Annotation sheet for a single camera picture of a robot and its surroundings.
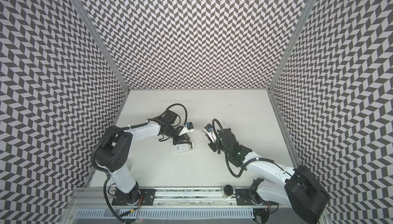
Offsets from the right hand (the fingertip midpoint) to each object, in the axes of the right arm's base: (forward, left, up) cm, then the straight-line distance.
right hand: (208, 137), depth 83 cm
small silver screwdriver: (-4, +2, +13) cm, 13 cm away
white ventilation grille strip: (-33, +18, -10) cm, 39 cm away
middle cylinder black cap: (-24, -9, -8) cm, 27 cm away
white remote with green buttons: (-2, +16, -9) cm, 18 cm away
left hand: (+2, +12, -7) cm, 14 cm away
